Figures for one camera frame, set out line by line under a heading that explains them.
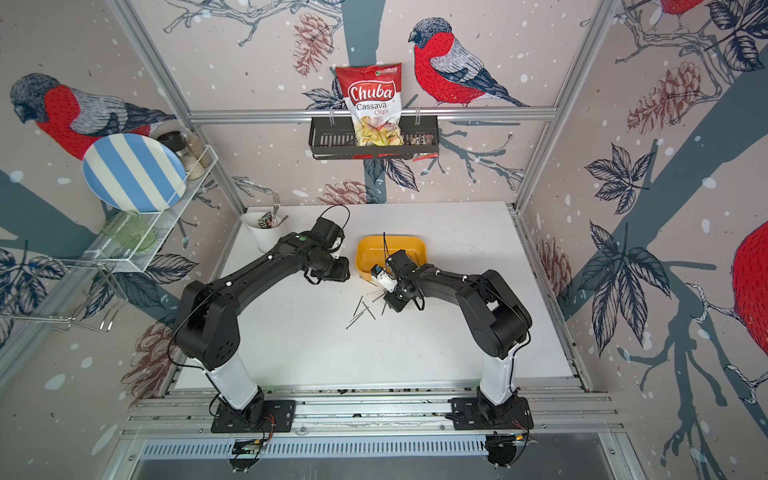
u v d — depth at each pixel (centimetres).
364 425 73
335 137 95
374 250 106
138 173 74
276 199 104
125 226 69
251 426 67
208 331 46
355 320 90
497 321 49
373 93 80
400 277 76
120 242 67
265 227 104
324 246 72
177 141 80
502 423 67
